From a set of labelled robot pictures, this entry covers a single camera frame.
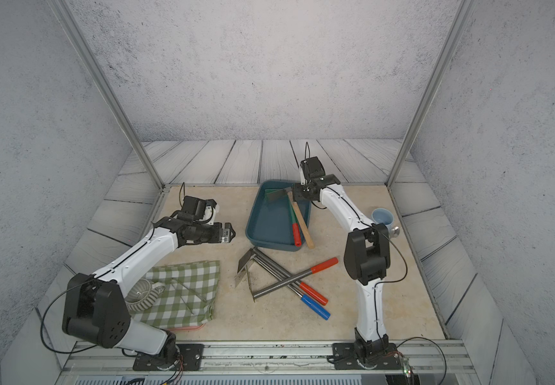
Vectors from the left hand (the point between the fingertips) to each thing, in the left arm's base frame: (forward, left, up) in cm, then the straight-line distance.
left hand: (228, 233), depth 87 cm
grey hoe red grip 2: (-15, -27, -13) cm, 33 cm away
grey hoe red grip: (-9, -33, -10) cm, 36 cm away
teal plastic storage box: (+15, -14, -15) cm, 25 cm away
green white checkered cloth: (-17, +14, -14) cm, 26 cm away
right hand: (+16, -27, +4) cm, 32 cm away
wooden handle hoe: (+11, -27, -6) cm, 30 cm away
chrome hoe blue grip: (-23, -31, -12) cm, 41 cm away
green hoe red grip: (+27, -17, -9) cm, 33 cm away
